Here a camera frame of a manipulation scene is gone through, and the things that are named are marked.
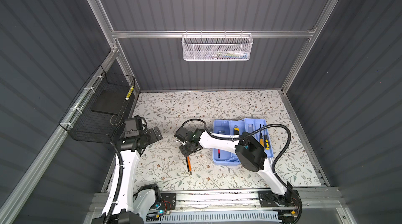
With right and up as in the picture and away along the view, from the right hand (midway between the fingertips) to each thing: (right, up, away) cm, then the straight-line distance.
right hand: (186, 152), depth 90 cm
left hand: (-17, +12, -12) cm, 24 cm away
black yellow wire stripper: (+29, +13, -1) cm, 32 cm away
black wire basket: (-42, +19, -23) cm, 52 cm away
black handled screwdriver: (+43, +8, -11) cm, 45 cm away
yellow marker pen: (-29, +34, -8) cm, 45 cm away
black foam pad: (-35, +29, -15) cm, 48 cm away
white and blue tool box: (+21, -1, -4) cm, 22 cm away
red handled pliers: (+2, -5, -6) cm, 8 cm away
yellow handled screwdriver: (+41, +8, -11) cm, 43 cm away
